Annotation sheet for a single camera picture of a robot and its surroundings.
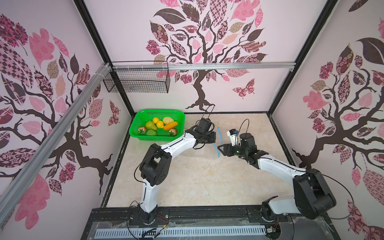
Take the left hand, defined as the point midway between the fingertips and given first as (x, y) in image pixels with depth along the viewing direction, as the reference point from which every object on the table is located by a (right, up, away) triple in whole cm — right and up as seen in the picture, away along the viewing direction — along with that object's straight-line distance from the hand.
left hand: (214, 139), depth 91 cm
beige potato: (-34, +13, +19) cm, 41 cm away
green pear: (-45, +10, +16) cm, 49 cm away
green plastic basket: (-53, +16, +18) cm, 58 cm away
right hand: (+4, -2, -4) cm, 6 cm away
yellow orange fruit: (-42, +13, +19) cm, 48 cm away
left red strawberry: (-50, +6, +13) cm, 52 cm away
